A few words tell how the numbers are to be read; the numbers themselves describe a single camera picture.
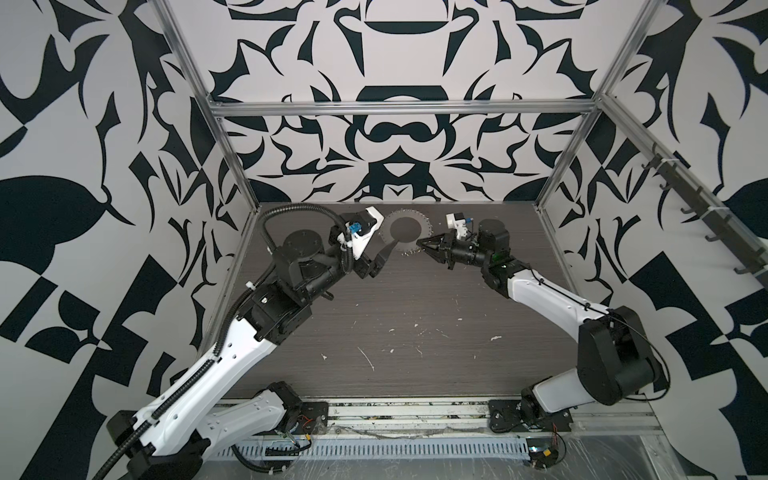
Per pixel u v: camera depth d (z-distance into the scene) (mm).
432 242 777
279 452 730
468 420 749
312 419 728
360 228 463
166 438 370
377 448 680
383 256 526
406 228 821
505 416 741
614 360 442
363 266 498
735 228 550
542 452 710
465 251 714
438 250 726
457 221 786
